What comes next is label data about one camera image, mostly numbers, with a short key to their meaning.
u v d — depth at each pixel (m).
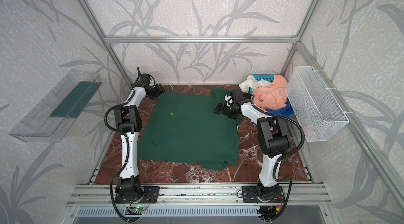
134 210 0.71
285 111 0.91
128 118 0.69
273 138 0.51
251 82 1.08
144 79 0.93
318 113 0.61
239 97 0.79
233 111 0.75
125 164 0.66
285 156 0.52
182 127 1.02
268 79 1.15
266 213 0.72
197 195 0.75
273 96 1.02
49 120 0.64
